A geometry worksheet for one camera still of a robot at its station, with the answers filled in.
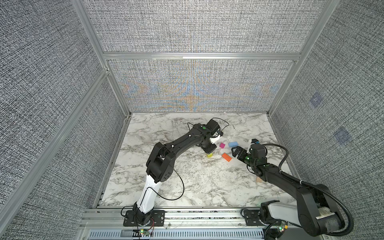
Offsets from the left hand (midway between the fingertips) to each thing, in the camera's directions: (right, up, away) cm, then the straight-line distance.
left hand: (209, 149), depth 90 cm
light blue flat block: (+17, +2, +11) cm, 21 cm away
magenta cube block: (+10, +1, +10) cm, 14 cm away
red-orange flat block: (+12, -6, +6) cm, 14 cm away
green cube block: (+1, -5, +5) cm, 7 cm away
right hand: (+17, -1, 0) cm, 17 cm away
